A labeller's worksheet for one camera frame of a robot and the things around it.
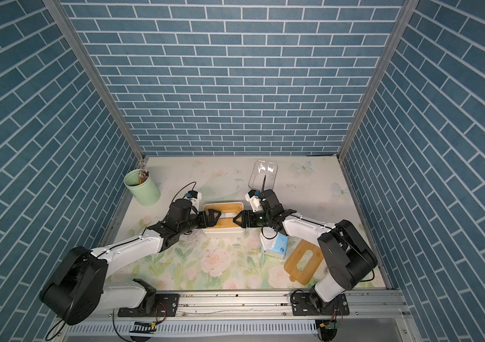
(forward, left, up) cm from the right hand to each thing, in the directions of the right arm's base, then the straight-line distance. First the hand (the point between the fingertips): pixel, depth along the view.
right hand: (240, 220), depth 86 cm
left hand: (+1, +10, +1) cm, 10 cm away
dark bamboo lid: (-16, -27, -9) cm, 32 cm away
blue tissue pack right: (-9, -15, -3) cm, 18 cm away
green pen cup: (+10, +43, +1) cm, 45 cm away
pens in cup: (+12, +43, +10) cm, 46 cm away
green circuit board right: (-31, -34, -9) cm, 47 cm away
